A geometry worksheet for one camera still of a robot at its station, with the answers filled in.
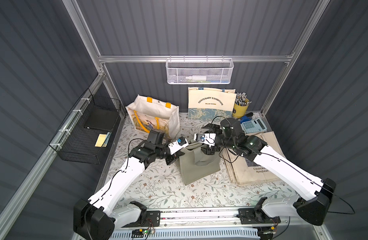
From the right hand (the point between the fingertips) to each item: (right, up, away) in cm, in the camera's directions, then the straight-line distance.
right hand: (202, 135), depth 70 cm
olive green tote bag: (-3, -15, +4) cm, 16 cm away
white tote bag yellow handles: (-32, +12, +21) cm, 40 cm away
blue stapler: (+40, +12, +44) cm, 61 cm away
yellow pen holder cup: (+31, +18, +35) cm, 50 cm away
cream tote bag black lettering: (+7, +21, +39) cm, 45 cm away
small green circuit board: (-30, -47, 0) cm, 56 cm away
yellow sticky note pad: (-51, -3, +3) cm, 51 cm away
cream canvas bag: (+27, -22, +16) cm, 38 cm away
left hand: (-10, -9, +4) cm, 14 cm away
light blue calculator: (+42, +4, +39) cm, 57 cm away
